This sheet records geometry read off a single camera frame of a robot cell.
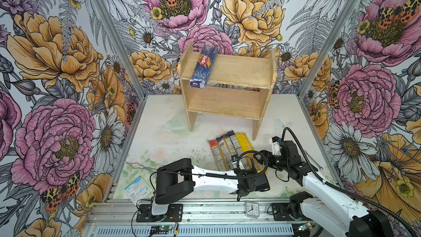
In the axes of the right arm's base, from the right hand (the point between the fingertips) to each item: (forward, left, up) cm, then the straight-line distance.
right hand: (258, 162), depth 83 cm
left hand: (-7, +7, -3) cm, 11 cm away
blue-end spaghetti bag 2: (-3, +10, +8) cm, 13 cm away
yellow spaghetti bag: (+11, +4, -4) cm, 12 cm away
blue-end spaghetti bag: (+9, +12, -1) cm, 15 cm away
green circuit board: (-25, +44, -6) cm, 51 cm away
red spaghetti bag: (+7, +21, -3) cm, 22 cm away
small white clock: (-20, +6, -5) cm, 21 cm away
